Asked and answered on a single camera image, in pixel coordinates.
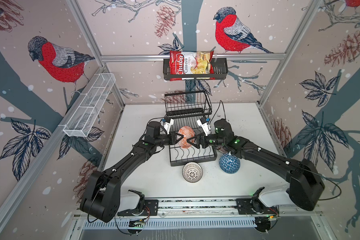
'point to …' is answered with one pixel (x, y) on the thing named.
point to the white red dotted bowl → (192, 172)
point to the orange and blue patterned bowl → (188, 132)
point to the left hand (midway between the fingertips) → (182, 136)
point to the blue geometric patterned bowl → (229, 163)
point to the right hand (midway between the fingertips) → (188, 142)
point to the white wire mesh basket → (87, 106)
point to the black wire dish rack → (185, 108)
